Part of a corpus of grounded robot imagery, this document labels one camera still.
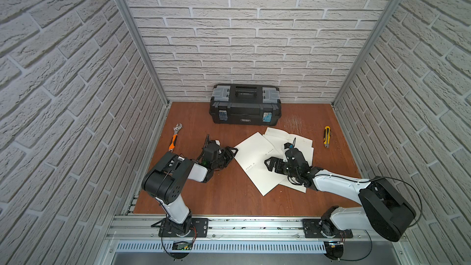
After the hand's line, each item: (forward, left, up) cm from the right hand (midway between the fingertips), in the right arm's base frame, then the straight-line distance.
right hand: (272, 163), depth 89 cm
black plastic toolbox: (+30, +11, +13) cm, 34 cm away
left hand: (+8, +16, +1) cm, 18 cm away
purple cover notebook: (+8, +9, -2) cm, 12 cm away
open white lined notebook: (+16, -6, -2) cm, 17 cm away
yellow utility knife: (+16, -34, -3) cm, 38 cm away
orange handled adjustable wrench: (+27, +53, -2) cm, 59 cm away
